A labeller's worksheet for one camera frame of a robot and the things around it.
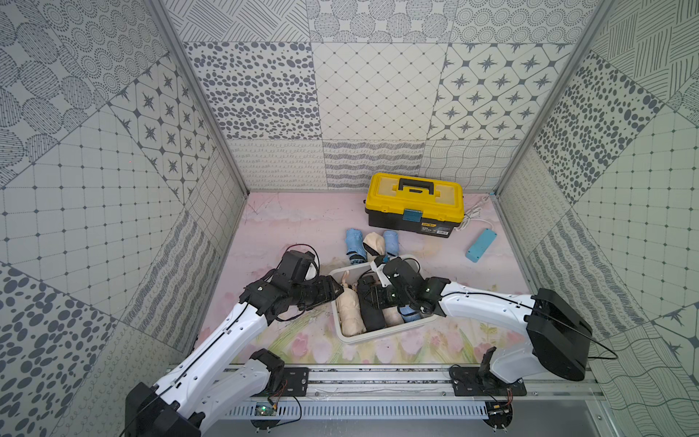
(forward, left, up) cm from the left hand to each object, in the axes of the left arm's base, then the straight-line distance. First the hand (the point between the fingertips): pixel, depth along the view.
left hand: (338, 287), depth 75 cm
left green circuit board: (-27, +19, -18) cm, 38 cm away
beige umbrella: (-7, -4, -6) cm, 10 cm away
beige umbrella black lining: (+20, -11, -7) cm, 24 cm away
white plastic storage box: (+6, -5, -3) cm, 8 cm away
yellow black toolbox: (+31, -27, +1) cm, 41 cm away
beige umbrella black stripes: (-4, -16, -10) cm, 19 cm away
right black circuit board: (-26, -44, -20) cm, 55 cm away
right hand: (0, -8, -9) cm, 12 cm away
